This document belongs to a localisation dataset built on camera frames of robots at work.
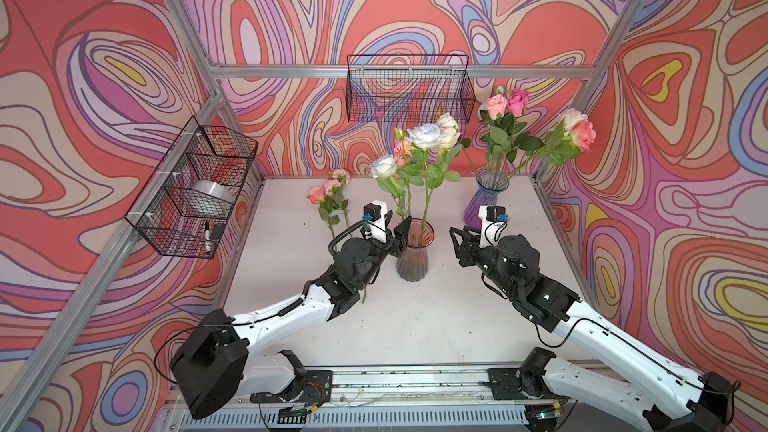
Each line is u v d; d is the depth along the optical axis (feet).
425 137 2.16
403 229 2.19
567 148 2.57
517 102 2.41
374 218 1.99
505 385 2.41
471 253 2.05
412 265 3.15
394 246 2.12
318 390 2.37
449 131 2.30
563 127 2.56
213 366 1.33
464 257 2.05
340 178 3.77
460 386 2.46
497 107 2.42
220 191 2.44
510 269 1.80
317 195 3.60
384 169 2.27
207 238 2.36
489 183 3.06
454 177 2.47
